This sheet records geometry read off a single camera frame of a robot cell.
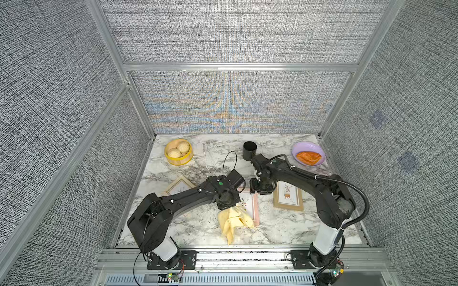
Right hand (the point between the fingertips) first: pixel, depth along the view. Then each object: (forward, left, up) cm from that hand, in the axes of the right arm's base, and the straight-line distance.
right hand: (253, 188), depth 89 cm
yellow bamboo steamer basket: (+20, +38, -3) cm, 43 cm away
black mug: (+23, 0, +1) cm, 23 cm away
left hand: (-8, +7, +2) cm, 11 cm away
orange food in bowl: (+21, -34, -4) cm, 40 cm away
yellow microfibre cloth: (-17, +12, +7) cm, 22 cm away
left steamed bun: (+23, +44, -1) cm, 50 cm away
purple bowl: (+35, -38, -9) cm, 52 cm away
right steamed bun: (+28, +39, -1) cm, 48 cm away
